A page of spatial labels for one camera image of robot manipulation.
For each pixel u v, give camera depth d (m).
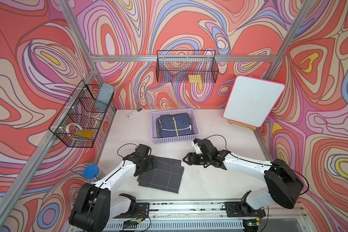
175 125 1.05
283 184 0.43
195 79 0.91
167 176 0.84
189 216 0.73
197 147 0.70
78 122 0.80
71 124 0.70
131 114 1.15
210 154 0.66
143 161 0.73
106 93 0.81
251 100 0.91
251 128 1.02
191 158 0.75
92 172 0.69
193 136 0.96
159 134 1.01
